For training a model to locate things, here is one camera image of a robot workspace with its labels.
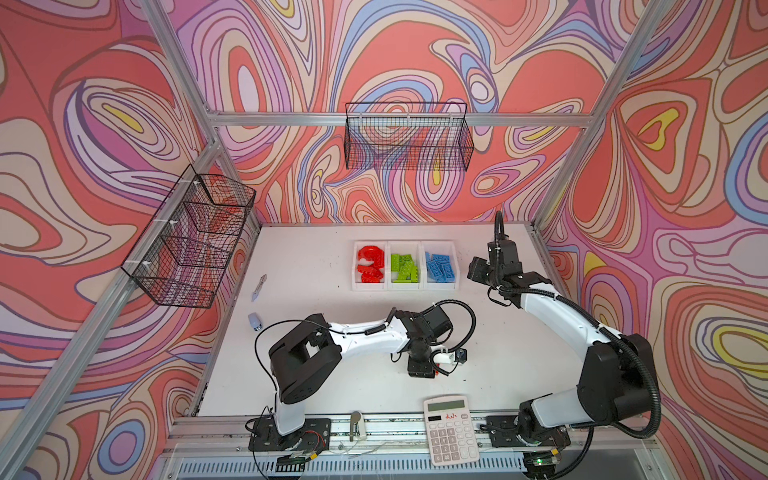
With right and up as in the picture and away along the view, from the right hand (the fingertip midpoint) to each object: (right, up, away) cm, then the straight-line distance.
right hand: (482, 273), depth 89 cm
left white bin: (-40, -2, +12) cm, 41 cm away
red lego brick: (-35, -1, +11) cm, 37 cm away
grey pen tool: (-73, -7, +11) cm, 75 cm away
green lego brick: (-22, -3, +12) cm, 25 cm away
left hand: (-15, -24, -6) cm, 29 cm away
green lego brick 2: (-23, +2, +15) cm, 28 cm away
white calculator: (-13, -39, -17) cm, 44 cm away
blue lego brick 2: (-11, +3, +18) cm, 21 cm away
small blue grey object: (-70, -15, +2) cm, 72 cm away
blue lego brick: (-11, -1, +10) cm, 15 cm away
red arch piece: (-34, +6, +15) cm, 38 cm away
